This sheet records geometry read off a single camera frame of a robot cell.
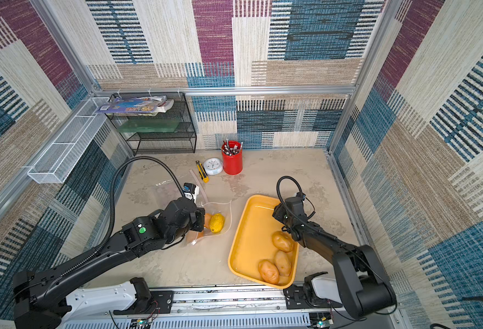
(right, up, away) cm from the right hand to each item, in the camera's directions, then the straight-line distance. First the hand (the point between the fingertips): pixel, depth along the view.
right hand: (281, 213), depth 92 cm
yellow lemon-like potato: (-27, -2, -11) cm, 29 cm away
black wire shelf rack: (-57, +40, +23) cm, 73 cm away
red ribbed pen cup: (-22, +28, +7) cm, 36 cm away
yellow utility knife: (-38, +18, +17) cm, 45 cm away
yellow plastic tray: (-13, -12, -4) cm, 18 cm away
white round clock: (-33, +21, +19) cm, 44 cm away
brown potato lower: (-7, -17, -18) cm, 26 cm away
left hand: (-30, +5, -19) cm, 36 cm away
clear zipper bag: (-25, +3, -7) cm, 26 cm away
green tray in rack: (-61, +40, +6) cm, 74 cm away
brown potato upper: (-2, -15, -16) cm, 22 cm away
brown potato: (-1, -9, -10) cm, 14 cm away
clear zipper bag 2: (-55, +8, +13) cm, 57 cm away
